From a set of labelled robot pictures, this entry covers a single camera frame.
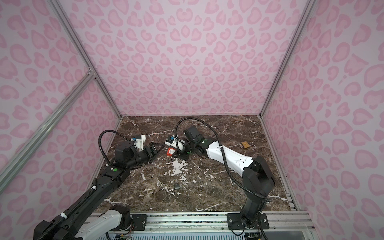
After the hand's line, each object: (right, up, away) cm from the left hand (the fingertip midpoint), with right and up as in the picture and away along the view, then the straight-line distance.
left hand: (163, 146), depth 75 cm
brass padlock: (+50, -2, +26) cm, 56 cm away
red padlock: (+3, -3, +3) cm, 5 cm away
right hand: (+5, -2, +4) cm, 7 cm away
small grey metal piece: (+5, -24, +9) cm, 26 cm away
